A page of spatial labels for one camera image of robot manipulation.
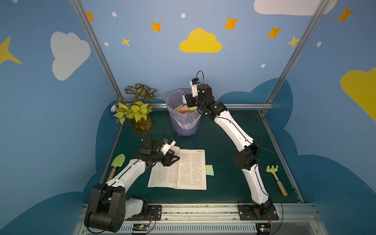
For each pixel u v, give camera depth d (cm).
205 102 65
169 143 75
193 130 107
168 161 75
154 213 74
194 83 73
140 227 72
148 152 68
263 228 72
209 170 90
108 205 41
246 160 62
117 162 91
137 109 88
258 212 66
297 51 85
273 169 90
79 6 69
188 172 88
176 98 96
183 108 102
